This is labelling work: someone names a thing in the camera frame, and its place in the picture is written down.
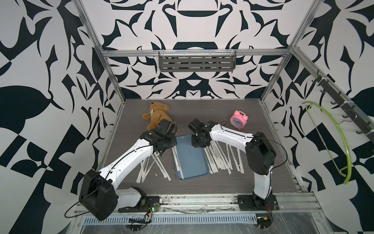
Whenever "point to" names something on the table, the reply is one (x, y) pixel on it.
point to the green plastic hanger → (349, 154)
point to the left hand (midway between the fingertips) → (173, 139)
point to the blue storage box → (193, 160)
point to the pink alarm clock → (238, 120)
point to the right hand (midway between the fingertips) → (194, 142)
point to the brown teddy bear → (157, 112)
